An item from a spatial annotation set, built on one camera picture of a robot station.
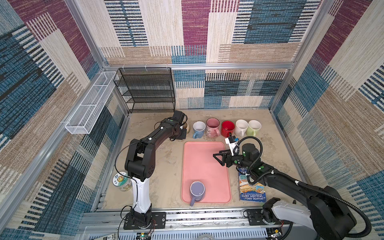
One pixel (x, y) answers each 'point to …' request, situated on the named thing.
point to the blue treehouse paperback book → (255, 192)
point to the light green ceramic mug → (254, 126)
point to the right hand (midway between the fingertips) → (217, 156)
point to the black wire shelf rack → (146, 89)
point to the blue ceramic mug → (198, 127)
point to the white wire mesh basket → (83, 119)
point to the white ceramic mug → (241, 127)
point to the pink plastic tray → (199, 165)
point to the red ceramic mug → (227, 127)
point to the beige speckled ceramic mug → (188, 129)
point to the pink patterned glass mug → (212, 127)
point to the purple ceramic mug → (197, 189)
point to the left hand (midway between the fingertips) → (182, 133)
